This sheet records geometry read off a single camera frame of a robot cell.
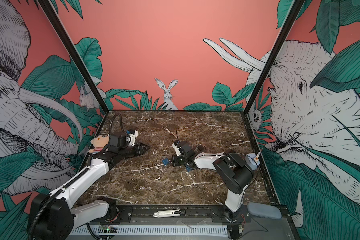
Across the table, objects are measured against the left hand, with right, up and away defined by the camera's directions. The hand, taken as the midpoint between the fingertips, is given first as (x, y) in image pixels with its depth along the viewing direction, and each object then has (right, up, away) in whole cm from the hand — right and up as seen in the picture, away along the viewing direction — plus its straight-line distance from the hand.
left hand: (148, 145), depth 81 cm
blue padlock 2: (+22, -13, -1) cm, 26 cm away
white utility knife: (+11, -34, -6) cm, 36 cm away
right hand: (+11, -10, +9) cm, 17 cm away
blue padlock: (+8, -12, +11) cm, 18 cm away
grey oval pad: (+61, -32, -6) cm, 69 cm away
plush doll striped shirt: (-34, +1, +12) cm, 36 cm away
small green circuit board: (-17, -38, -12) cm, 43 cm away
